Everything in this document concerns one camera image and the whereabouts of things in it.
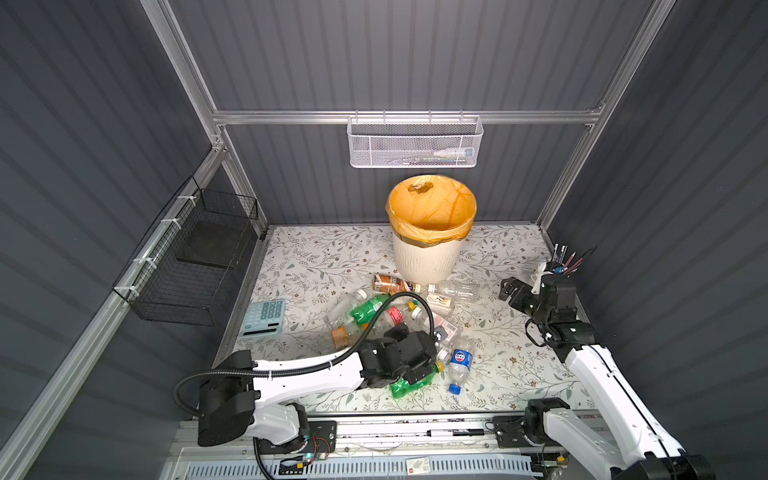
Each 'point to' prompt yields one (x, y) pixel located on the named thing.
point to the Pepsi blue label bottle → (458, 367)
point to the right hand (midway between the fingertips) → (520, 289)
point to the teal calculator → (263, 318)
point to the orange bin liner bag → (430, 210)
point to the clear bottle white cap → (341, 308)
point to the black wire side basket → (183, 271)
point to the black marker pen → (456, 432)
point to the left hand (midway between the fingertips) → (417, 345)
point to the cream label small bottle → (440, 303)
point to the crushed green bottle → (400, 388)
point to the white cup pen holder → (536, 278)
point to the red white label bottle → (453, 333)
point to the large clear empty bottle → (459, 290)
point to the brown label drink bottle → (393, 285)
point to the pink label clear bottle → (395, 315)
